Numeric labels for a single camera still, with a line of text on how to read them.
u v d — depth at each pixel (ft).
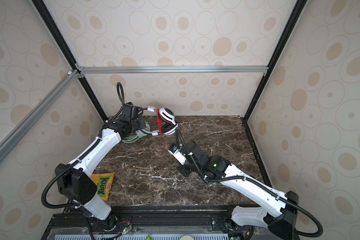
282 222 1.21
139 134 2.61
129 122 2.05
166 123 2.72
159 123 2.61
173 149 1.95
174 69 3.02
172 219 2.52
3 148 1.73
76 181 1.40
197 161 1.65
